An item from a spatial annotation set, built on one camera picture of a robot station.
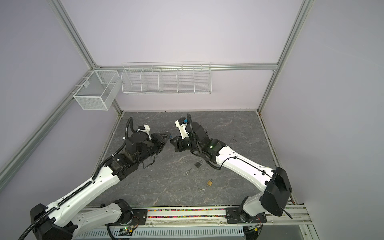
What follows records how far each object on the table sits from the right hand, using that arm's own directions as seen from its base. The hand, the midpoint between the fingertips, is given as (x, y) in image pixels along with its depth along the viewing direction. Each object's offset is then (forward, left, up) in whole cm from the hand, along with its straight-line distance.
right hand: (170, 142), depth 71 cm
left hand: (+1, -1, +2) cm, 3 cm away
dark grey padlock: (+1, -13, -26) cm, 29 cm away
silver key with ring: (-4, -6, -27) cm, 28 cm away
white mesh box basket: (+40, +52, +1) cm, 66 cm away
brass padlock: (-11, -20, -27) cm, 35 cm away
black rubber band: (+20, -39, -28) cm, 52 cm away
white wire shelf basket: (+52, -7, +2) cm, 53 cm away
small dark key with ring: (-14, -15, -27) cm, 34 cm away
